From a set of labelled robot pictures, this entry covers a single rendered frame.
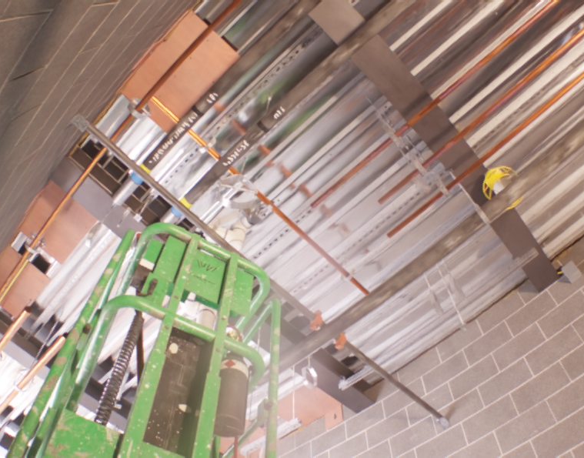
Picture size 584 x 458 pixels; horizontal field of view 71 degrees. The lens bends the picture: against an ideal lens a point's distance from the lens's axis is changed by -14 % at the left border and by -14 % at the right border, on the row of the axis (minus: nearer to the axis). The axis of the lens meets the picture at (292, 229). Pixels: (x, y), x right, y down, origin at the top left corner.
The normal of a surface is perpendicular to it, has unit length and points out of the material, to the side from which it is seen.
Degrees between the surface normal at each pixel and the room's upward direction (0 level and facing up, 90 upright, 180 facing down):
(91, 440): 90
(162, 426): 90
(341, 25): 180
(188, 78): 180
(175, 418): 90
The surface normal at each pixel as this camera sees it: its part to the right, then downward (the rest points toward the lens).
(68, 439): 0.50, -0.76
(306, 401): 0.00, 0.49
